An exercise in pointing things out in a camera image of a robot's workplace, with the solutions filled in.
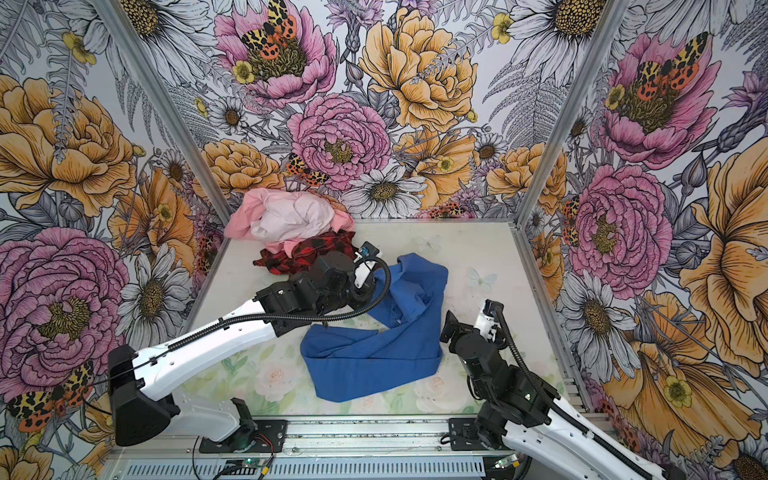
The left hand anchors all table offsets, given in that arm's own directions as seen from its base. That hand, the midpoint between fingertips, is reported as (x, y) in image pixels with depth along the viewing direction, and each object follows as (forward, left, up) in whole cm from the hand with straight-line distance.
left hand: (370, 287), depth 73 cm
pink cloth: (+38, +42, -7) cm, 57 cm away
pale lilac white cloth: (+32, +27, -6) cm, 42 cm away
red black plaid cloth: (+18, +21, -9) cm, 29 cm away
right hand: (-8, -22, -6) cm, 25 cm away
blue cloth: (-11, +6, -20) cm, 24 cm away
